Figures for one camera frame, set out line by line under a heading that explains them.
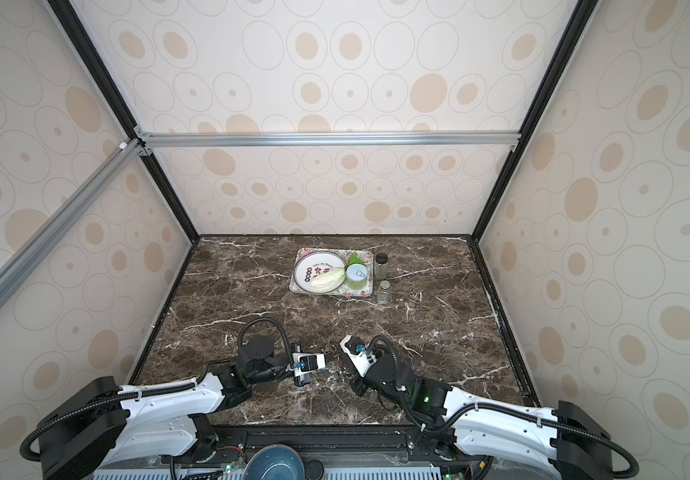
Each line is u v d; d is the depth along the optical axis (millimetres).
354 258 1025
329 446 744
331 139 919
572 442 424
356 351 626
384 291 950
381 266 1001
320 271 1087
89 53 729
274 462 700
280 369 661
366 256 1131
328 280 1025
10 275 560
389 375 573
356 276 1009
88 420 413
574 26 695
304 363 613
